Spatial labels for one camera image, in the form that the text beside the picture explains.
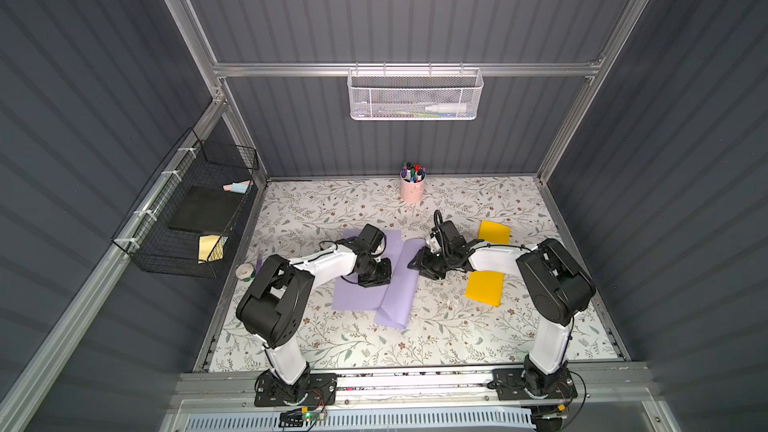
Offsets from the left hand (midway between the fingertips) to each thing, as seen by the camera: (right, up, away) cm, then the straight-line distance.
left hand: (395, 284), depth 89 cm
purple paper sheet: (-1, -4, -2) cm, 5 cm away
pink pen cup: (+7, +29, +19) cm, 35 cm away
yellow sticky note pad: (-38, +15, -28) cm, 50 cm away
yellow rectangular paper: (+28, -2, +2) cm, 28 cm away
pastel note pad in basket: (-43, +29, -7) cm, 52 cm away
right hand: (+5, +3, +3) cm, 7 cm away
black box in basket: (-47, +23, -15) cm, 55 cm away
